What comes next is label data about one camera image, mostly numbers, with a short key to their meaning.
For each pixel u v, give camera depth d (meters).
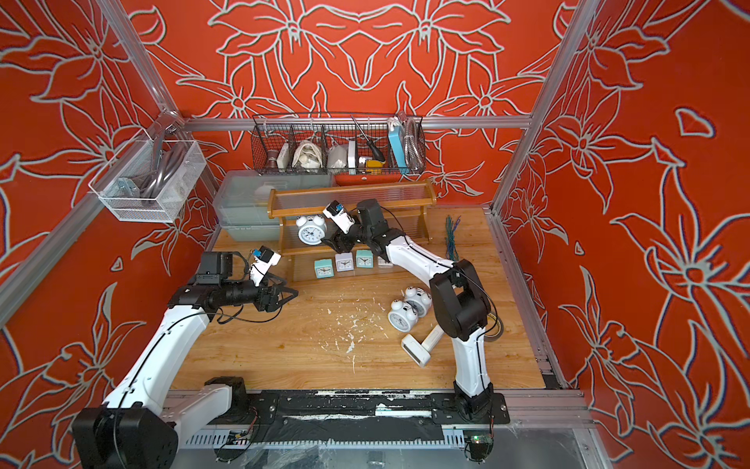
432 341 0.80
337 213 0.76
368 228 0.71
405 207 0.82
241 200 0.98
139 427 0.37
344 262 0.97
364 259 0.98
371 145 0.95
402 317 0.81
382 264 0.98
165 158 0.68
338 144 0.97
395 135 0.82
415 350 0.79
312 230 0.85
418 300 0.84
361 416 0.73
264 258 0.67
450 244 1.07
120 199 0.71
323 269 0.95
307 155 0.90
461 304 0.51
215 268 0.60
